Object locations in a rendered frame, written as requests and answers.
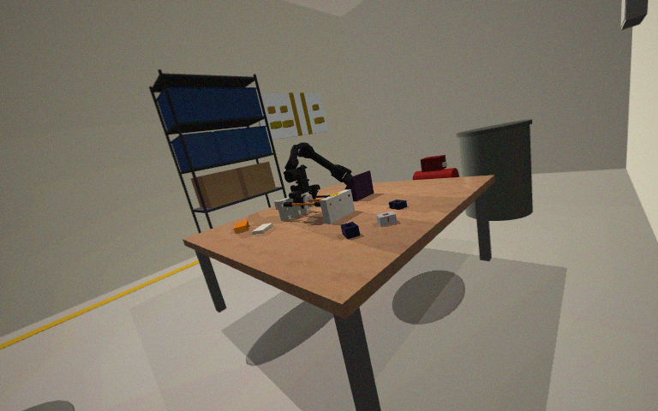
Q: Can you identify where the small white block with square hole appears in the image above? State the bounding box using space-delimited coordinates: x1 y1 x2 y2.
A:
376 211 397 227

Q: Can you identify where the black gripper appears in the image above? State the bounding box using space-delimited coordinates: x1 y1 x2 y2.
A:
289 177 320 203

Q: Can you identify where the cream rectangular block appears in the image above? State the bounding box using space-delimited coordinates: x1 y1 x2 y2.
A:
252 223 273 234

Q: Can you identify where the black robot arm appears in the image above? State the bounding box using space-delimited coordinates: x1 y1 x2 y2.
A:
284 142 352 185

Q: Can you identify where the orange rectangular block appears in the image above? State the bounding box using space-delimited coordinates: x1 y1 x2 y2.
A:
234 220 249 234

